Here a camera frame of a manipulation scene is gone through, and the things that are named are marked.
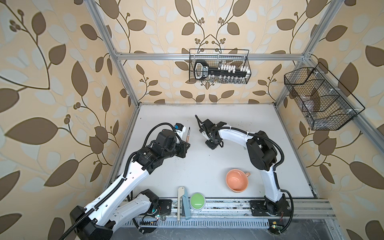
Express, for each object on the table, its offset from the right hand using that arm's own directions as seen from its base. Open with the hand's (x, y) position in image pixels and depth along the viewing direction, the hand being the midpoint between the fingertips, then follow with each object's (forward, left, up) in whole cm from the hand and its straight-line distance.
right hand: (213, 144), depth 97 cm
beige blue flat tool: (-30, +20, +2) cm, 36 cm away
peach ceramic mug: (-23, -11, 0) cm, 25 cm away
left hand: (-12, +14, +22) cm, 29 cm away
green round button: (-33, +12, +1) cm, 35 cm away
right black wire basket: (+1, -53, +34) cm, 63 cm away
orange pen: (-10, +16, +24) cm, 30 cm away
